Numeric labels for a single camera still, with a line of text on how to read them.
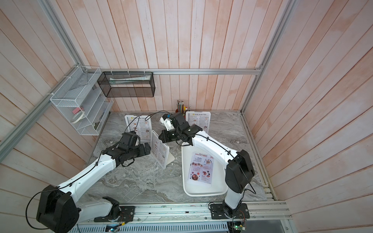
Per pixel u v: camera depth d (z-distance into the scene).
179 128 0.62
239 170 0.44
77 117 0.83
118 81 0.91
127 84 0.89
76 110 0.82
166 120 0.72
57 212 0.39
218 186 0.82
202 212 0.75
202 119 0.95
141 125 0.95
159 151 0.84
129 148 0.64
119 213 0.72
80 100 0.72
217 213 0.73
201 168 0.90
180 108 1.04
